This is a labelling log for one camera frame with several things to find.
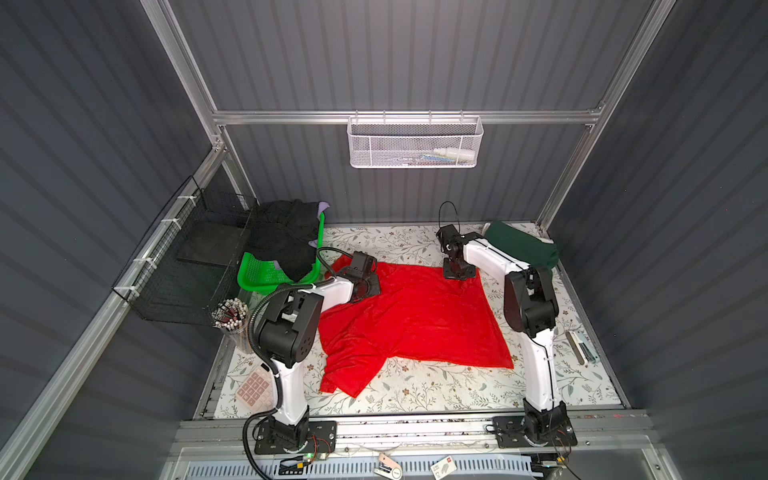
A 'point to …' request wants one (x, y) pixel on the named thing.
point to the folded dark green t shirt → (533, 249)
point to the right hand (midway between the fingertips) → (460, 276)
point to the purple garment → (321, 207)
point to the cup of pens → (232, 317)
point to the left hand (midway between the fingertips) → (373, 285)
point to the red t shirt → (419, 314)
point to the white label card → (443, 468)
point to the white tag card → (388, 467)
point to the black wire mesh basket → (183, 265)
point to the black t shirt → (284, 231)
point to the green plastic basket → (261, 276)
